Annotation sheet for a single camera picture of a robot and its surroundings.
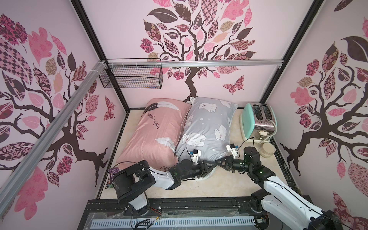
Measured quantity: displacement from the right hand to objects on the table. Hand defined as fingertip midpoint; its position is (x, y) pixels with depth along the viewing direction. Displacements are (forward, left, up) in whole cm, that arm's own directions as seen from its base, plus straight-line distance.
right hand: (215, 162), depth 74 cm
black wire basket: (+56, +50, +20) cm, 78 cm away
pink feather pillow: (+15, +35, +1) cm, 38 cm away
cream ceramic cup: (+13, -38, -12) cm, 41 cm away
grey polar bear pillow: (+22, +3, +2) cm, 22 cm away
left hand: (-3, 0, -2) cm, 4 cm away
